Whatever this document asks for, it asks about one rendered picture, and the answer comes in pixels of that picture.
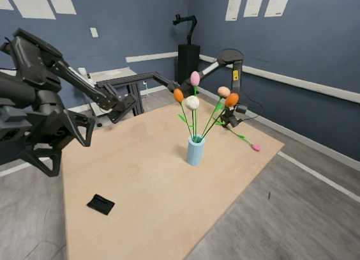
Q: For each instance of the light blue vase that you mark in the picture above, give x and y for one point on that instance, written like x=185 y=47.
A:
x=195 y=150

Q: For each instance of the orange flower with green stem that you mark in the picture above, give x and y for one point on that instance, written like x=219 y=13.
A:
x=230 y=102

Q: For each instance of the orange tulip with green stem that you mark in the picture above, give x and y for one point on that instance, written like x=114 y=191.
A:
x=179 y=98

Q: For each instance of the white flower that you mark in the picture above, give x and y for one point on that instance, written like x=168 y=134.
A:
x=192 y=104

